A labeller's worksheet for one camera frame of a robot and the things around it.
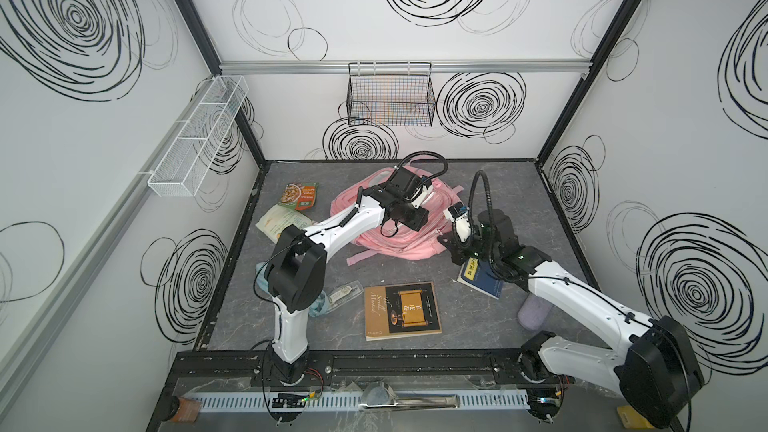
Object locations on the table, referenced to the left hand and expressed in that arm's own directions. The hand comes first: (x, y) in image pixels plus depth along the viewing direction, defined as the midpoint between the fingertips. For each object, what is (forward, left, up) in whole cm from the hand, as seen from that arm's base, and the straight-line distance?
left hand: (424, 215), depth 88 cm
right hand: (-10, -3, +3) cm, 10 cm away
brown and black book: (-23, +5, -12) cm, 27 cm away
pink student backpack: (-9, +5, 0) cm, 11 cm away
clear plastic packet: (-20, +23, -12) cm, 33 cm away
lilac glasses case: (-24, -29, -10) cm, 39 cm away
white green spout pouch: (+5, +48, -12) cm, 50 cm away
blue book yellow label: (-13, -16, -12) cm, 24 cm away
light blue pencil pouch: (-25, +28, -10) cm, 39 cm away
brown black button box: (-48, +53, -8) cm, 72 cm away
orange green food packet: (+15, +44, -12) cm, 48 cm away
